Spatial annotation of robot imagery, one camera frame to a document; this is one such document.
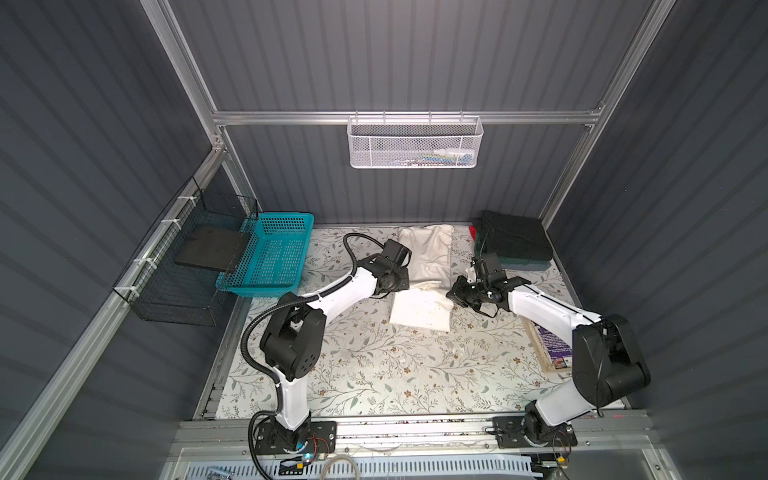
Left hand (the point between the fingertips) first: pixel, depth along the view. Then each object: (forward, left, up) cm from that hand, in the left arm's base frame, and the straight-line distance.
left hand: (401, 279), depth 93 cm
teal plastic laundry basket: (+17, +46, -9) cm, 50 cm away
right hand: (-6, -14, -1) cm, 15 cm away
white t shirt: (-6, -8, -6) cm, 11 cm away
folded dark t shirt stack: (+15, -44, -1) cm, 47 cm away
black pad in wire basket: (+1, +50, +18) cm, 53 cm away
